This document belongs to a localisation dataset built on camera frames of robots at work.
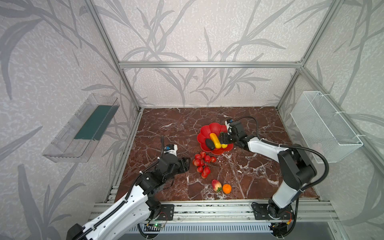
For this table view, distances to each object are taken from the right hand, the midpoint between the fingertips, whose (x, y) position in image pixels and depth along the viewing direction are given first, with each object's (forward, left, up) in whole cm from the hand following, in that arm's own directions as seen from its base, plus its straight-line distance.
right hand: (224, 131), depth 96 cm
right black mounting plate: (-45, -16, +2) cm, 48 cm away
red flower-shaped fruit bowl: (+2, +13, -7) cm, 14 cm away
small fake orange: (-34, +1, -5) cm, 34 cm away
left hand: (-21, +21, +7) cm, 30 cm away
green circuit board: (-50, +36, -7) cm, 61 cm away
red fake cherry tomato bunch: (-19, +14, -4) cm, 24 cm away
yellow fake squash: (-7, +5, -3) cm, 9 cm away
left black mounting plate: (-44, +32, -7) cm, 55 cm away
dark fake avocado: (-7, +9, -5) cm, 12 cm away
